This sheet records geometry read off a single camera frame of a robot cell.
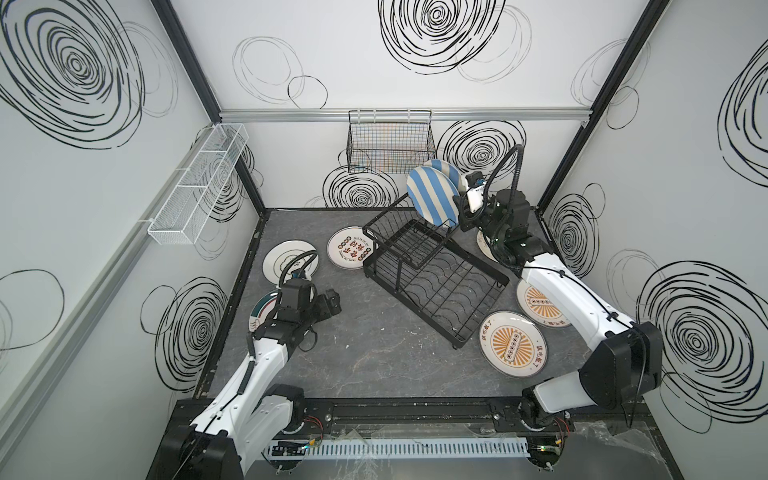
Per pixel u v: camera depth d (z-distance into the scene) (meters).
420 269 0.99
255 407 0.49
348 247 1.08
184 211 0.73
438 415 0.75
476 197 0.67
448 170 0.80
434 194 0.83
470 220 0.68
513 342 0.86
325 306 0.74
